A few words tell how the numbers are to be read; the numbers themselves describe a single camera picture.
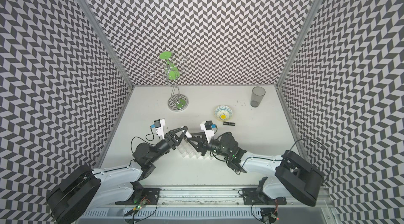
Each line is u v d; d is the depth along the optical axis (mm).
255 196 737
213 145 646
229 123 963
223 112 1019
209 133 645
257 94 975
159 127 651
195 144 690
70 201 406
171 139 654
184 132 692
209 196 740
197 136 664
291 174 422
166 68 862
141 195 671
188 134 705
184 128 698
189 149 675
